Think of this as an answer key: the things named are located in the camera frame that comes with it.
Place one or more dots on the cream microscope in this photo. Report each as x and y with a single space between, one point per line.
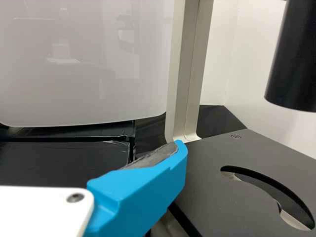
247 197

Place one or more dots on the black tray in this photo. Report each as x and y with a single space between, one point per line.
61 160

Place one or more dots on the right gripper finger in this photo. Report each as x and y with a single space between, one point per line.
138 192

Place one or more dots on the white box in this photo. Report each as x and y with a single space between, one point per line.
86 61

